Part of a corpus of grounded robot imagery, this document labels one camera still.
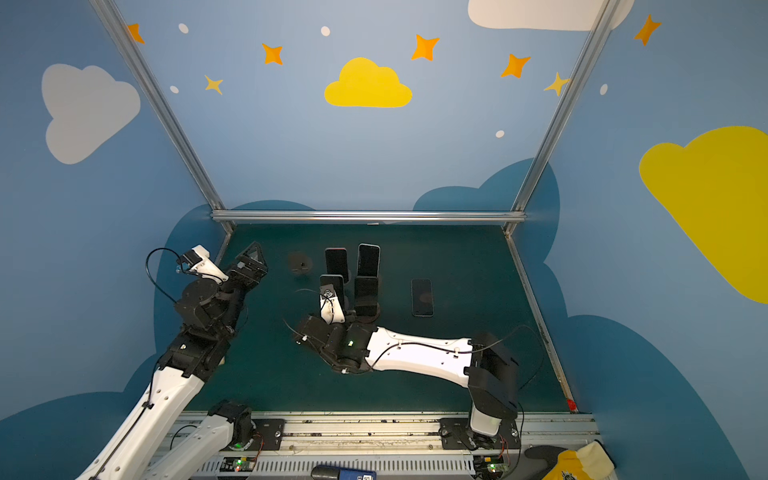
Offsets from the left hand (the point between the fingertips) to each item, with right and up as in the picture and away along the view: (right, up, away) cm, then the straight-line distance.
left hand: (253, 252), depth 69 cm
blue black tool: (+19, -49, -4) cm, 53 cm away
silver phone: (+25, -2, +26) cm, 36 cm away
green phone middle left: (+14, -10, +35) cm, 39 cm away
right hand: (+17, -17, +7) cm, 25 cm away
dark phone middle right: (+25, -14, +22) cm, 36 cm away
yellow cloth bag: (+80, -50, +1) cm, 94 cm away
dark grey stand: (0, -4, +36) cm, 36 cm away
